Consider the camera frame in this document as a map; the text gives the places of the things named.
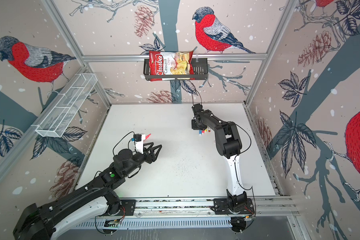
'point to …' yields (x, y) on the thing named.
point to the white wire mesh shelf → (58, 120)
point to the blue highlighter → (200, 131)
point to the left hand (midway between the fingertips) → (157, 145)
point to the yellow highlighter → (206, 130)
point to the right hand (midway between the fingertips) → (195, 128)
